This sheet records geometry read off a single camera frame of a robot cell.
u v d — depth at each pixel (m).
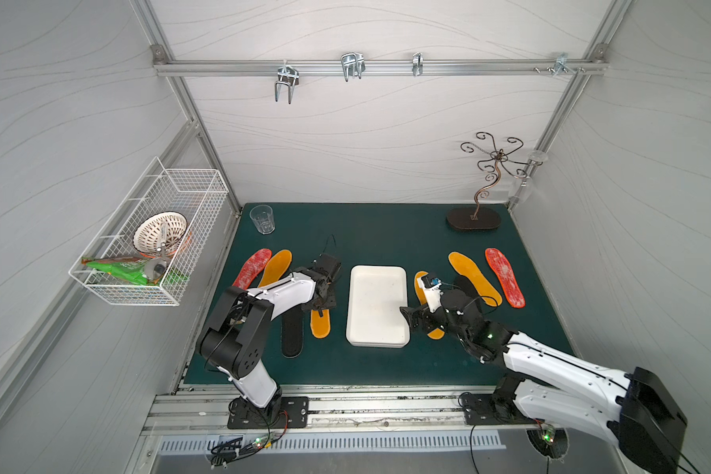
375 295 0.96
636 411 0.40
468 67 1.63
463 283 0.99
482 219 1.13
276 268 1.02
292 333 0.86
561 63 0.77
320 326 0.88
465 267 1.02
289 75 0.78
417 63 0.78
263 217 1.11
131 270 0.55
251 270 1.01
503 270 1.01
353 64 0.76
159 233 0.65
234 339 0.46
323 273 0.70
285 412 0.73
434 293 0.70
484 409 0.74
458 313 0.59
